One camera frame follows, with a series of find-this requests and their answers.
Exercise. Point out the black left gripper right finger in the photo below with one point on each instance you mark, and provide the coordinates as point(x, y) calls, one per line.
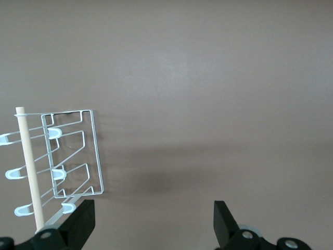
point(223, 224)

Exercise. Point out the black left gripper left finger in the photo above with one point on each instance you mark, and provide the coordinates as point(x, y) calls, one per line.
point(78, 224)

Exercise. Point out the brown table cover sheet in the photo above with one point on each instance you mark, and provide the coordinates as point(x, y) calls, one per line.
point(208, 78)

